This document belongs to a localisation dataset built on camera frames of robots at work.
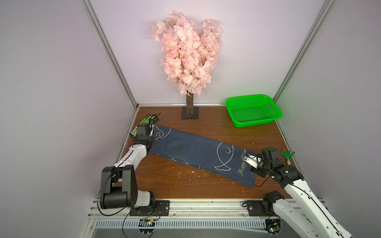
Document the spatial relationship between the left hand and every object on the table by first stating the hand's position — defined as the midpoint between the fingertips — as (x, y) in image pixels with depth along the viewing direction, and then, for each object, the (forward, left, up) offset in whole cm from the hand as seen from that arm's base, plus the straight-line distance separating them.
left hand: (145, 132), depth 91 cm
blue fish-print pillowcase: (-12, -41, -10) cm, 43 cm away
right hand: (-16, -66, +1) cm, 68 cm away
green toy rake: (-9, -91, -11) cm, 92 cm away
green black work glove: (+18, +2, -9) cm, 21 cm away
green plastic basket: (+30, -77, -11) cm, 84 cm away
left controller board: (-47, -8, -15) cm, 50 cm away
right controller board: (-45, -70, -12) cm, 84 cm away
